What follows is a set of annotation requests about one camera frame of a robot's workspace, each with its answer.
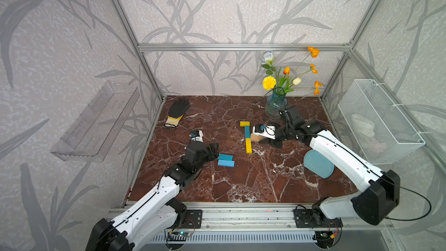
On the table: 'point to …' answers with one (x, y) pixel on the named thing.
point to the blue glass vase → (274, 104)
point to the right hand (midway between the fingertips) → (261, 134)
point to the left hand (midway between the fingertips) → (215, 146)
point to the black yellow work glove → (177, 108)
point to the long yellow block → (248, 146)
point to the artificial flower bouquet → (285, 80)
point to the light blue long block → (226, 162)
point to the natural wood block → (255, 137)
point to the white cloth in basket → (362, 125)
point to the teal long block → (225, 157)
